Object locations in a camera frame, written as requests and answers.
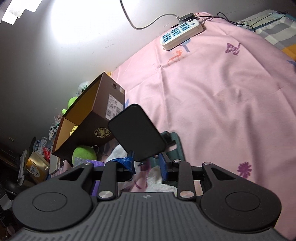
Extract white fluffy towel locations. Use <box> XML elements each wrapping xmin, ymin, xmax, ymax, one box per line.
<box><xmin>144</xmin><ymin>166</ymin><xmax>177</xmax><ymax>195</ymax></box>

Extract white papers on wall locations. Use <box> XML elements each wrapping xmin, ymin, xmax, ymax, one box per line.
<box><xmin>1</xmin><ymin>0</ymin><xmax>42</xmax><ymax>25</ymax></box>

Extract plaid blanket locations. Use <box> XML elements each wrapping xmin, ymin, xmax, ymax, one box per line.
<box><xmin>238</xmin><ymin>9</ymin><xmax>295</xmax><ymax>60</ymax></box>

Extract grey power cable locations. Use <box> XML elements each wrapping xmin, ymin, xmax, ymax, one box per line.
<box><xmin>119</xmin><ymin>0</ymin><xmax>180</xmax><ymax>30</ymax></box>

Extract brown cardboard shoe box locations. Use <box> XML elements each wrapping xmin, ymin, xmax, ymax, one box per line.
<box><xmin>52</xmin><ymin>72</ymin><xmax>125</xmax><ymax>162</ymax></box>

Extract lime green plush toy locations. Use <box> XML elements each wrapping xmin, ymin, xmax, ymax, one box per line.
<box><xmin>61</xmin><ymin>96</ymin><xmax>78</xmax><ymax>115</ymax></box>

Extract green frog plush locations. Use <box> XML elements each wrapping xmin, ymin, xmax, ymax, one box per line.
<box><xmin>72</xmin><ymin>146</ymin><xmax>97</xmax><ymax>165</ymax></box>

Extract white power strip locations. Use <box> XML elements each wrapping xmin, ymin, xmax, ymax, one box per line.
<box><xmin>159</xmin><ymin>19</ymin><xmax>204</xmax><ymax>51</ymax></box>

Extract white fluffy plush toy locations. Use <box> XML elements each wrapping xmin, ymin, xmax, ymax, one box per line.
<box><xmin>77</xmin><ymin>81</ymin><xmax>91</xmax><ymax>96</ymax></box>

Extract black power adapter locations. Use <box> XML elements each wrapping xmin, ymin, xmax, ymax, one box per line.
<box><xmin>180</xmin><ymin>13</ymin><xmax>195</xmax><ymax>21</ymax></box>

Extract black phone on stand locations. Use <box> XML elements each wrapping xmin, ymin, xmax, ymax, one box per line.
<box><xmin>108</xmin><ymin>104</ymin><xmax>167</xmax><ymax>162</ymax></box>

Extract pink printed bed sheet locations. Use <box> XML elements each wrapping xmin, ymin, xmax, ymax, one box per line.
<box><xmin>111</xmin><ymin>19</ymin><xmax>295</xmax><ymax>240</ymax></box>

